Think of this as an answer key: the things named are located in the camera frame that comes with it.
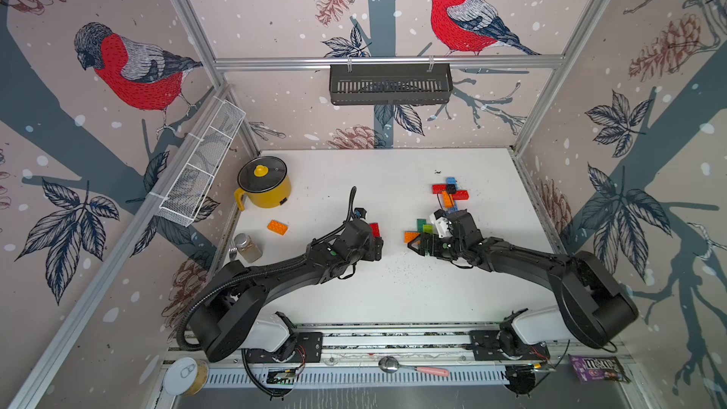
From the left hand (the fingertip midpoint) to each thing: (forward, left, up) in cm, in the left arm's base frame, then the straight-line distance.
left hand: (378, 237), depth 86 cm
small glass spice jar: (-4, +40, +1) cm, 40 cm away
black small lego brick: (+22, -28, -4) cm, 36 cm away
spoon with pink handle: (-32, -3, -8) cm, 33 cm away
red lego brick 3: (+8, +1, -8) cm, 11 cm away
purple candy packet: (-33, -54, -5) cm, 64 cm away
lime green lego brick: (+6, -17, -4) cm, 18 cm away
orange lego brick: (+17, -25, -3) cm, 31 cm away
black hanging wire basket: (+52, -5, +21) cm, 57 cm away
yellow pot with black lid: (+20, +40, +2) cm, 45 cm away
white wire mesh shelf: (+8, +59, +11) cm, 60 cm away
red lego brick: (+22, -23, -4) cm, 32 cm away
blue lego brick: (+26, -29, -5) cm, 39 cm away
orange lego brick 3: (+8, +36, -8) cm, 37 cm away
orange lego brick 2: (+5, -11, -10) cm, 15 cm away
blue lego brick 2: (+16, -29, -9) cm, 34 cm away
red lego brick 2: (+20, -32, -6) cm, 38 cm away
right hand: (0, -13, -3) cm, 13 cm away
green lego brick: (+8, -14, -6) cm, 17 cm away
